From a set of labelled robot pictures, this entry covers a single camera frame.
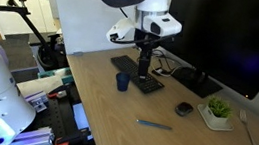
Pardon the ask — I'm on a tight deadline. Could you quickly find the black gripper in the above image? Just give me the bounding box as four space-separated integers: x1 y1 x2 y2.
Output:
128 28 163 84

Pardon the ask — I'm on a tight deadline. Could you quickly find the dark blue pen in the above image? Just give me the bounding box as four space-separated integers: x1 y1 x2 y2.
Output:
135 118 174 132

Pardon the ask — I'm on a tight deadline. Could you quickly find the blue plastic cup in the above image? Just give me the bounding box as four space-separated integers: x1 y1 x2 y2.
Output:
113 71 132 94

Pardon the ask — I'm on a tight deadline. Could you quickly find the black computer keyboard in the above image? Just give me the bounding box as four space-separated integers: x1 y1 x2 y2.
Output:
106 53 169 97

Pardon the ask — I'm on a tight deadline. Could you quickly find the black monitor stand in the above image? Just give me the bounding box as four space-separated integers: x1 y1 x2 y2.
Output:
168 63 227 102

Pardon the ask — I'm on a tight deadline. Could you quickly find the black computer mouse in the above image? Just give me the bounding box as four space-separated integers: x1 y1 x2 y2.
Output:
173 100 196 119

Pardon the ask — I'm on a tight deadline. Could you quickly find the grey divider clip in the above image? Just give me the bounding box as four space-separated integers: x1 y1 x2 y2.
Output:
72 50 85 58

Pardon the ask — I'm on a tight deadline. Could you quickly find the white square plant tray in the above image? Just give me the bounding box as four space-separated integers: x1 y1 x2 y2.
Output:
194 103 238 135

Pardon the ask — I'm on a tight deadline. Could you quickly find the pale desk divider panel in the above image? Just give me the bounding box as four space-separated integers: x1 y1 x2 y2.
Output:
39 0 147 65

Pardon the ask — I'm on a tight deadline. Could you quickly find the green plant in white pot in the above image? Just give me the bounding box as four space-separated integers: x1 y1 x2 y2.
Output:
204 95 236 131

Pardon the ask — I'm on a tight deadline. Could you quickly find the light blue flat object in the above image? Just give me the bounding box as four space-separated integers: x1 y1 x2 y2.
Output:
36 63 77 85

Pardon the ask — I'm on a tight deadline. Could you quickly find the black clamp with orange tip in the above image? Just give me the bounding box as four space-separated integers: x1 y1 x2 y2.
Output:
53 126 90 145
46 83 74 102

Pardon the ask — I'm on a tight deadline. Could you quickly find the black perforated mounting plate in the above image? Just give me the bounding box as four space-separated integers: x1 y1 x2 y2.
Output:
42 81 96 145

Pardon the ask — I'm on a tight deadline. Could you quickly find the black computer monitor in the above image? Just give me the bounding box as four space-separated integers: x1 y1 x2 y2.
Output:
156 0 259 103

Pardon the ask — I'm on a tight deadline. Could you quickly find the silver fork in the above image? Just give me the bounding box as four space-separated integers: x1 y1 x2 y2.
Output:
234 108 259 145

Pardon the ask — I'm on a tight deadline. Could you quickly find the silver aluminium extrusion bar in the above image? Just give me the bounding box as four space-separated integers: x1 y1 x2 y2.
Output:
8 122 59 145

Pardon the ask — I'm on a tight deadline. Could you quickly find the white cable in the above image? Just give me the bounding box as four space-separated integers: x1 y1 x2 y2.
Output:
155 54 186 79

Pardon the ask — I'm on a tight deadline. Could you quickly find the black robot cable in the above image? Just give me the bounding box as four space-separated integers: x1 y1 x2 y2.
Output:
108 6 179 53

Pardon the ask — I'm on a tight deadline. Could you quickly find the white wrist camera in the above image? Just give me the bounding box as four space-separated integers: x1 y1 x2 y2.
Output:
140 10 184 41

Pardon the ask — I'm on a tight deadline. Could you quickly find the silver metal bracket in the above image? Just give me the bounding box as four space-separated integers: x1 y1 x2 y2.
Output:
23 88 51 115

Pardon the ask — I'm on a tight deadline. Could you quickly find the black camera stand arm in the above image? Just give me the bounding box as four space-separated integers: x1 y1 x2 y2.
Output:
0 0 66 71

